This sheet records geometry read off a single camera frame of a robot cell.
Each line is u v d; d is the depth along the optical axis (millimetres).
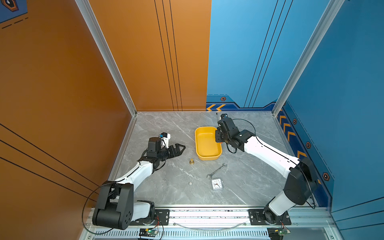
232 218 752
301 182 452
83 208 435
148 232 707
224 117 738
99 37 790
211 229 710
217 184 825
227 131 624
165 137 803
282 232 694
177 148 775
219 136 755
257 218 725
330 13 714
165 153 753
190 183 831
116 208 414
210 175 871
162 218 738
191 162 913
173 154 766
